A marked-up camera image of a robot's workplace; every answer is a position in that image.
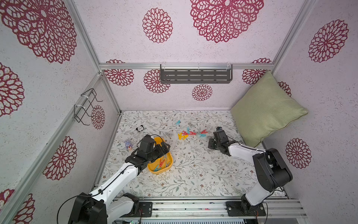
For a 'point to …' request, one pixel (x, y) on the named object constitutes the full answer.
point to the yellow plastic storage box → (168, 157)
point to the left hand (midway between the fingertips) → (166, 149)
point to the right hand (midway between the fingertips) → (210, 140)
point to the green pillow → (265, 108)
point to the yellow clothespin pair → (180, 136)
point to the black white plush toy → (140, 128)
